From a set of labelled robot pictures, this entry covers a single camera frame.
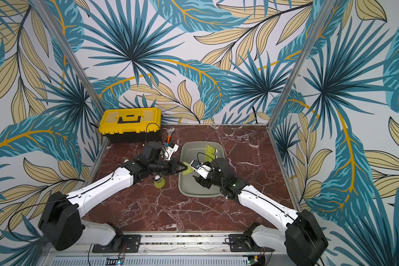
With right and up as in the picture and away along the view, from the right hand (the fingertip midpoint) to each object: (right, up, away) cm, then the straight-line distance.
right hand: (199, 168), depth 80 cm
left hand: (-6, 0, -5) cm, 7 cm away
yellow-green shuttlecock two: (+6, +7, +20) cm, 22 cm away
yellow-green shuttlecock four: (-5, 0, -3) cm, 6 cm away
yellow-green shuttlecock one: (+6, +3, +23) cm, 24 cm away
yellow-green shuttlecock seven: (-22, -9, +8) cm, 24 cm away
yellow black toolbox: (-42, +23, +22) cm, 53 cm away
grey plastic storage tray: (-6, -11, +9) cm, 16 cm away
